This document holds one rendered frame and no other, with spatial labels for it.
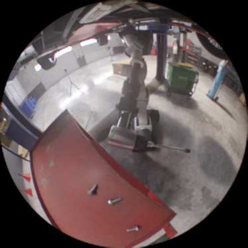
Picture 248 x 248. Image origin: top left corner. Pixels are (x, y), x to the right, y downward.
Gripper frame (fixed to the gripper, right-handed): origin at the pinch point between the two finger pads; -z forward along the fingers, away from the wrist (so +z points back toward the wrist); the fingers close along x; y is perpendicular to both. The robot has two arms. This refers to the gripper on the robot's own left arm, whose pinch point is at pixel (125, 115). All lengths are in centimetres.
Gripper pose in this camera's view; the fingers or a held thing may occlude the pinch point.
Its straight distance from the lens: 44.3
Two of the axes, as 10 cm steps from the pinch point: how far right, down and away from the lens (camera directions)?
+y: 1.6, -4.0, 9.0
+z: 1.8, -8.8, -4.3
